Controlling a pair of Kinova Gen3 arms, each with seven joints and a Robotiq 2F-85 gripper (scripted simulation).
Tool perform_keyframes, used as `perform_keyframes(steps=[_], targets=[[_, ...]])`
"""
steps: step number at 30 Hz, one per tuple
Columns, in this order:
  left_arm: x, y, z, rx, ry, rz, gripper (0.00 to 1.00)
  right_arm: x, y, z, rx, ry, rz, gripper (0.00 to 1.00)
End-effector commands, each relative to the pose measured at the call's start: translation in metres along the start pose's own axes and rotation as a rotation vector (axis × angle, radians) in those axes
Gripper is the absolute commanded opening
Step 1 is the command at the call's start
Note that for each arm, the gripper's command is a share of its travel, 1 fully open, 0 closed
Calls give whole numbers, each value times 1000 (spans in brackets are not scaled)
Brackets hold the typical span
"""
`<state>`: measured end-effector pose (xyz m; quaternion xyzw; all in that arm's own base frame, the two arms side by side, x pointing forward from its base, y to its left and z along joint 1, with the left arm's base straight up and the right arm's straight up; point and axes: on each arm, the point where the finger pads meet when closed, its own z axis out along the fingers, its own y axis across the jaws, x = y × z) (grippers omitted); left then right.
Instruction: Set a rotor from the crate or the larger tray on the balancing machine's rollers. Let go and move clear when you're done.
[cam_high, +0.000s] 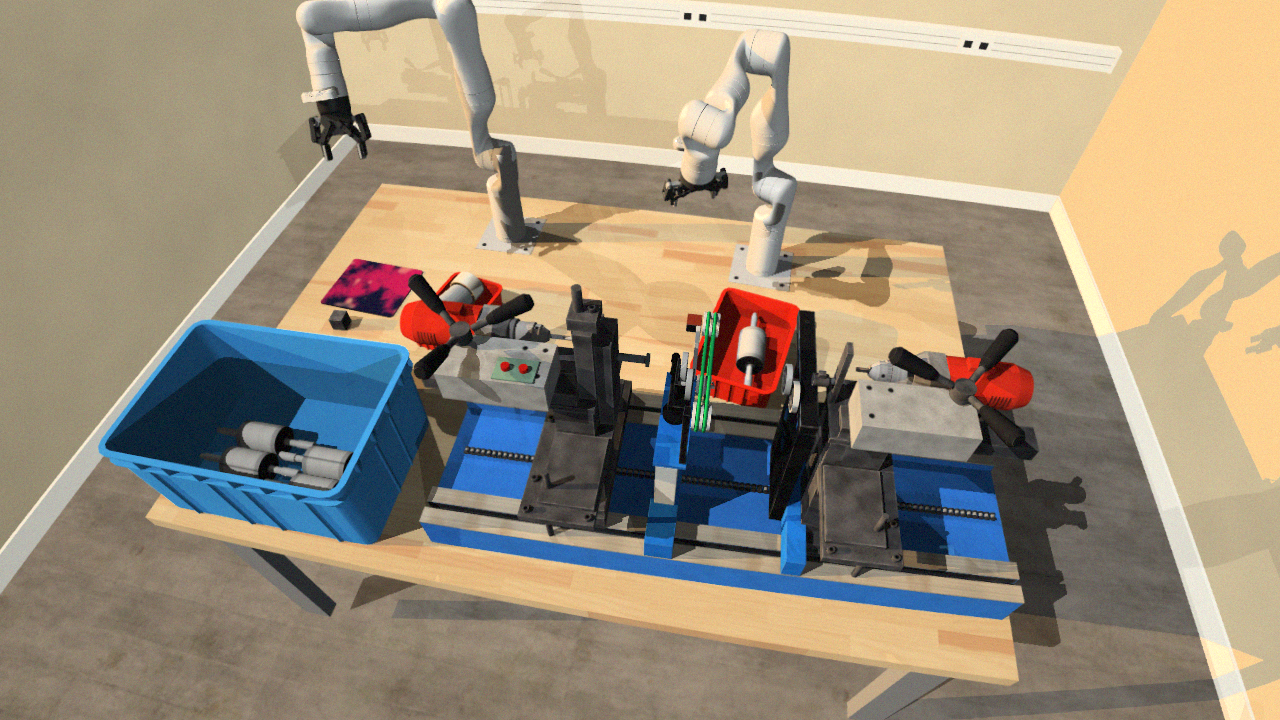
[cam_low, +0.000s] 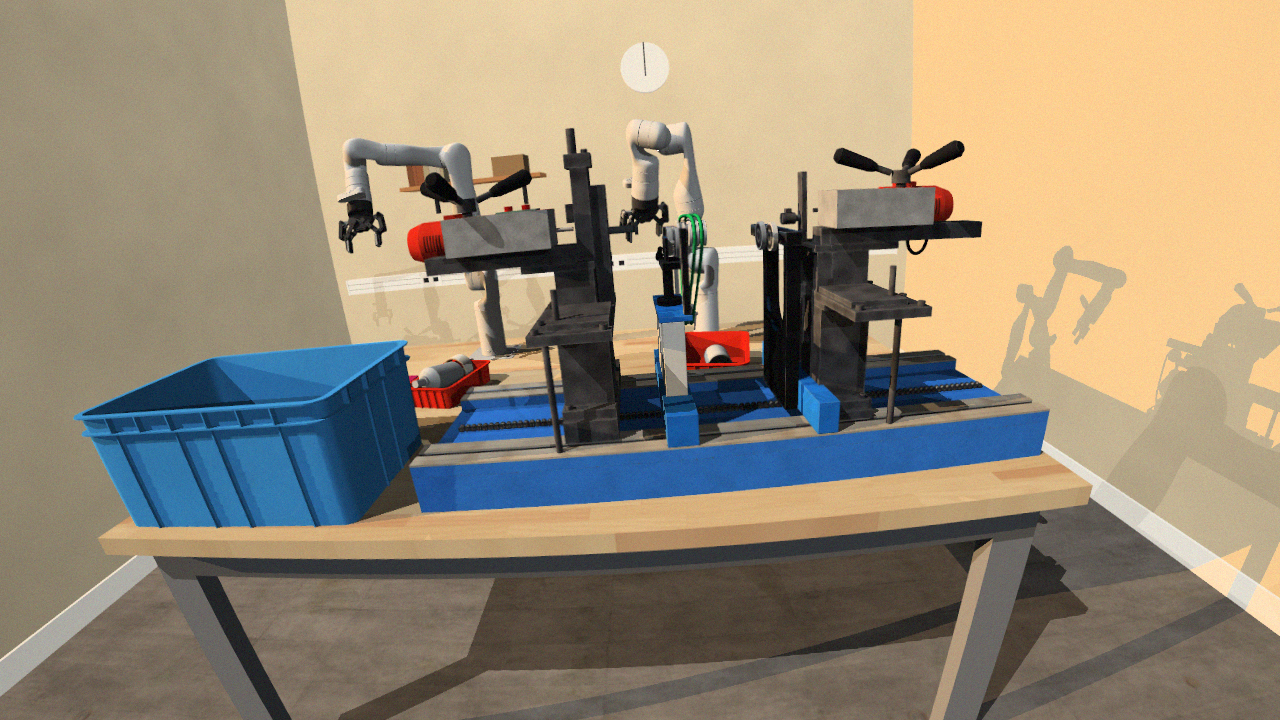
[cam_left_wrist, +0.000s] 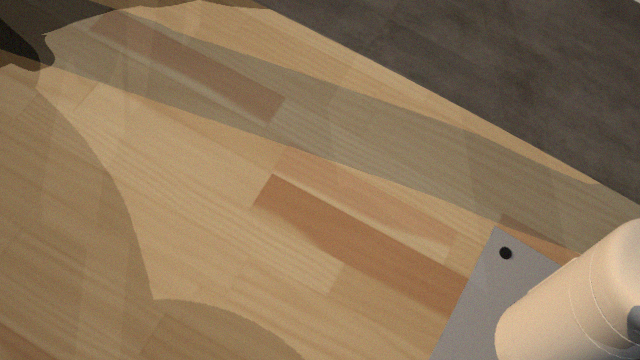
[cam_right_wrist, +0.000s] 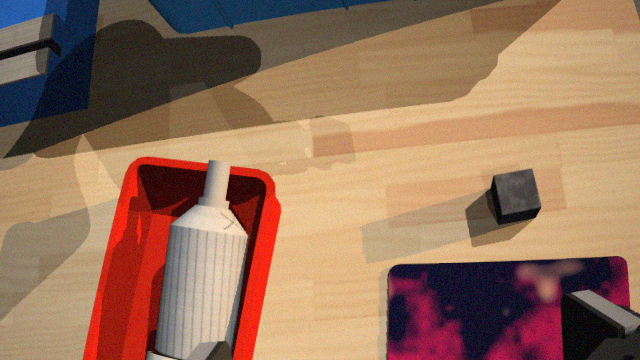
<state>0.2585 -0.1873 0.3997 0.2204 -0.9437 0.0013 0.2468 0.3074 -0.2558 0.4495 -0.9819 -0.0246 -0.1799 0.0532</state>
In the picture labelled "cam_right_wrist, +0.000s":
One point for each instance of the dark grey block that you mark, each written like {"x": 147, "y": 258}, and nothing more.
{"x": 515, "y": 196}

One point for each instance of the blue plastic crate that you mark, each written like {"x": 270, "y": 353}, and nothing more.
{"x": 191, "y": 16}

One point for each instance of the dark red and navy mat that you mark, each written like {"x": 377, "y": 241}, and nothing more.
{"x": 501, "y": 310}

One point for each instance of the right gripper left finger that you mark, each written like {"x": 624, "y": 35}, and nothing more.
{"x": 218, "y": 350}

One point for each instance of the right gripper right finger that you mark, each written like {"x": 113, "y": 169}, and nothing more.
{"x": 588, "y": 319}

